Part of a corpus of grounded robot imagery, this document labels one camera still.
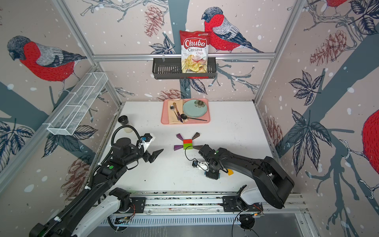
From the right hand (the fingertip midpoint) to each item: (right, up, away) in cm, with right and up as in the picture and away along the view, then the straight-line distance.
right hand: (211, 170), depth 86 cm
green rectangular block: (-14, +12, +10) cm, 21 cm away
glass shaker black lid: (-57, +29, +10) cm, 64 cm away
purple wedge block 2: (-21, +12, +7) cm, 25 cm away
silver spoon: (-28, +39, +31) cm, 57 cm away
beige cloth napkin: (-25, +37, +31) cm, 54 cm away
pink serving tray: (-3, +30, +25) cm, 39 cm away
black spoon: (-18, +31, +25) cm, 44 cm away
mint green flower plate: (-10, +38, +32) cm, 51 cm away
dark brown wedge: (-8, +11, +10) cm, 17 cm away
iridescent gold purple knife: (-22, +31, +26) cm, 46 cm away
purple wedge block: (-20, +18, +13) cm, 30 cm away
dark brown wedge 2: (-9, +18, +13) cm, 24 cm away
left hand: (-29, +19, -9) cm, 36 cm away
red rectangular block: (-15, +14, +14) cm, 25 cm away
